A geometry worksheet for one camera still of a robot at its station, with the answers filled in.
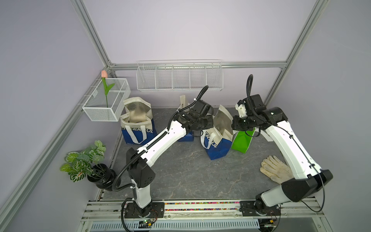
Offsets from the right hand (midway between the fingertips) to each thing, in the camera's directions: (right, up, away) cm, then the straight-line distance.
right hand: (232, 123), depth 75 cm
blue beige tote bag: (-51, 0, +3) cm, 51 cm away
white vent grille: (-41, -50, -5) cm, 65 cm away
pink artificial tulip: (-71, +20, +8) cm, 74 cm away
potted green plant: (-71, -19, -7) cm, 74 cm away
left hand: (-10, 0, +2) cm, 10 cm away
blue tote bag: (-8, -9, 0) cm, 12 cm away
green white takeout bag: (+9, -10, +11) cm, 18 cm away
